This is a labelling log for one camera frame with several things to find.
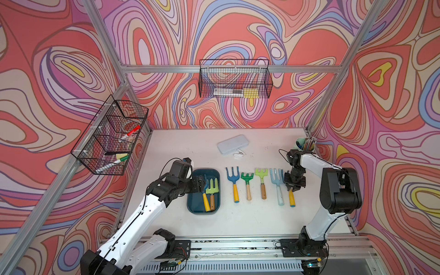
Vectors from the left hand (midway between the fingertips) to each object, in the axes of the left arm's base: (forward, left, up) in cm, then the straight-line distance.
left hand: (201, 183), depth 77 cm
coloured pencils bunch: (+23, -57, +1) cm, 61 cm away
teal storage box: (-3, +4, -15) cm, 16 cm away
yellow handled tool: (-1, -1, -14) cm, 14 cm away
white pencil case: (+36, -17, -14) cm, 42 cm away
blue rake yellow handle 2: (-2, -46, -14) cm, 48 cm away
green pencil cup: (+27, -54, -3) cm, 60 cm away
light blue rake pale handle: (+8, -41, -15) cm, 44 cm away
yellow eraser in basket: (+44, -25, +19) cm, 54 cm away
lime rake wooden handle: (+13, -32, -15) cm, 38 cm away
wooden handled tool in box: (+4, -4, -15) cm, 16 cm away
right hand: (+2, -46, -14) cm, 49 cm away
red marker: (+18, +32, +15) cm, 39 cm away
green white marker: (+3, +35, +12) cm, 37 cm away
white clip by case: (+27, -20, -14) cm, 36 cm away
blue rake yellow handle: (+11, -16, -15) cm, 25 cm away
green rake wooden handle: (+11, -24, -15) cm, 30 cm away
